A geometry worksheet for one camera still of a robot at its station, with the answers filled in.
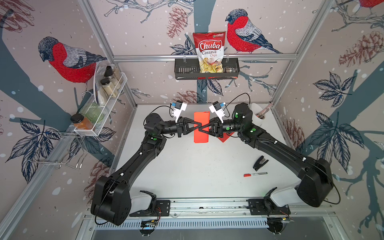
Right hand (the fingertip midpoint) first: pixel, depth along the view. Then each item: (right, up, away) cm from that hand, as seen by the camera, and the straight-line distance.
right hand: (200, 129), depth 65 cm
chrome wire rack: (-54, -7, -9) cm, 55 cm away
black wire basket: (-6, +36, +30) cm, 47 cm away
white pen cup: (+39, +11, +36) cm, 54 cm away
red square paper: (0, -3, 0) cm, 3 cm away
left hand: (+1, +2, -3) cm, 4 cm away
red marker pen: (+28, -29, +20) cm, 45 cm away
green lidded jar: (-52, +8, +6) cm, 53 cm away
